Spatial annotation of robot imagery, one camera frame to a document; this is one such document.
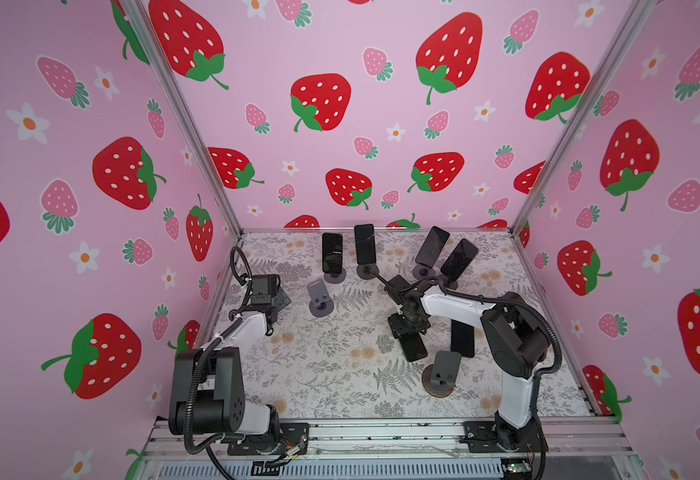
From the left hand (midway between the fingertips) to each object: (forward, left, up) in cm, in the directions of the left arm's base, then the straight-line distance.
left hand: (268, 300), depth 92 cm
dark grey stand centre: (+18, -31, -8) cm, 37 cm away
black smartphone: (+20, -31, +7) cm, 37 cm away
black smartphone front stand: (-12, -46, -6) cm, 48 cm away
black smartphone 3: (+13, -62, +5) cm, 64 cm away
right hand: (-6, -43, -7) cm, 44 cm away
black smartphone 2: (+19, -54, +4) cm, 58 cm away
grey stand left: (+14, -20, -7) cm, 26 cm away
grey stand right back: (+16, -52, -6) cm, 55 cm away
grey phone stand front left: (0, -16, -3) cm, 17 cm away
